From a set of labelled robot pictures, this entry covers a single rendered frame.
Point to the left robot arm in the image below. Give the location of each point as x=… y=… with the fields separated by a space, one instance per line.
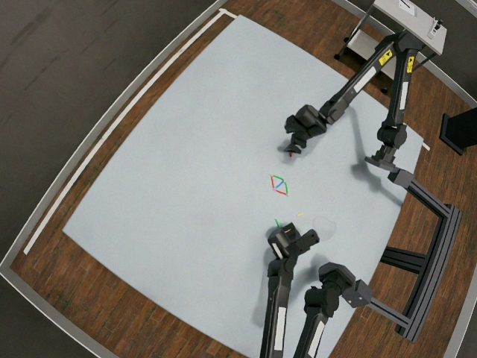
x=320 y=304

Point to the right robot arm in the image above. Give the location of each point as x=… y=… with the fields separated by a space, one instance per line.
x=405 y=47

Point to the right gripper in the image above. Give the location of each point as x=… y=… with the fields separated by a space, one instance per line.
x=292 y=147

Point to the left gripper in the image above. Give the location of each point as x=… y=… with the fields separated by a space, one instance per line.
x=293 y=230

